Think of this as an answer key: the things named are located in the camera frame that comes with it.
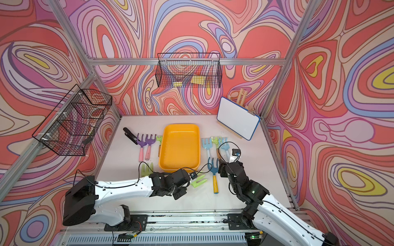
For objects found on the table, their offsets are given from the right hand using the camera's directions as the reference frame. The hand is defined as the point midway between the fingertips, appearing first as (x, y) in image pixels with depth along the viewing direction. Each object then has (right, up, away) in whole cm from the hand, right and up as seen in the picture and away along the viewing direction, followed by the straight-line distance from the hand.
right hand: (226, 164), depth 78 cm
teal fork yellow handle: (-5, -7, +11) cm, 14 cm away
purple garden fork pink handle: (-53, +8, +24) cm, 59 cm away
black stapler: (-63, +14, +27) cm, 70 cm away
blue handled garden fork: (-9, +7, +23) cm, 25 cm away
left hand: (-21, -13, +2) cm, 25 cm away
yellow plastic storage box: (-26, +6, +21) cm, 34 cm away
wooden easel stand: (+10, +36, +14) cm, 40 cm away
